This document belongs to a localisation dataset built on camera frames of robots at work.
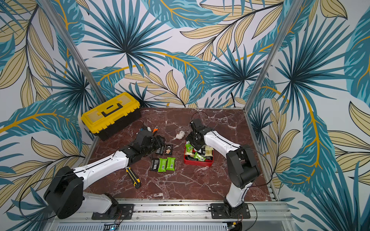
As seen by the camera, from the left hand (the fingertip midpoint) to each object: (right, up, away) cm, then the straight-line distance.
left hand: (162, 142), depth 85 cm
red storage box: (+25, -10, +5) cm, 28 cm away
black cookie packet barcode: (-3, -7, +10) cm, 12 cm away
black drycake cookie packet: (+2, -6, +10) cm, 12 cm away
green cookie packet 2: (+4, -14, +5) cm, 16 cm away
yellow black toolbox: (-35, +13, +7) cm, 38 cm away
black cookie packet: (-5, -14, +4) cm, 16 cm away
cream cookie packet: (+28, -6, +6) cm, 29 cm away
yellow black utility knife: (-17, -21, -1) cm, 26 cm away
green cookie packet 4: (+16, -4, +8) cm, 18 cm away
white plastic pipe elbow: (+10, +2, +15) cm, 19 cm away
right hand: (+16, 0, +7) cm, 17 cm away
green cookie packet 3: (+23, -11, +5) cm, 26 cm away
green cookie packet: (-1, -15, +4) cm, 15 cm away
